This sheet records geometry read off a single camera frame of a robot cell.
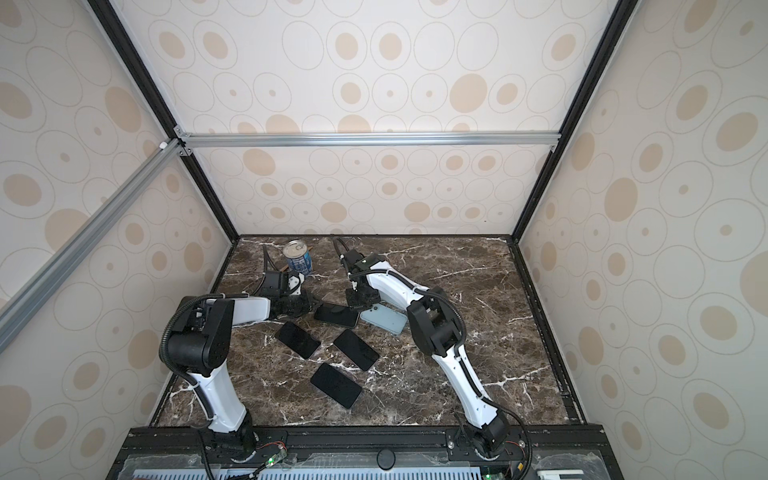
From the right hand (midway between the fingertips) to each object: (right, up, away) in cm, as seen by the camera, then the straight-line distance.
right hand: (358, 310), depth 99 cm
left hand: (-10, +5, 0) cm, 11 cm away
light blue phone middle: (+9, -2, -2) cm, 9 cm away
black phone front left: (-5, -19, -13) cm, 24 cm away
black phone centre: (+1, -11, -8) cm, 14 cm away
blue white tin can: (-20, +17, +2) cm, 26 cm away
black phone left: (-19, -9, -4) cm, 21 cm away
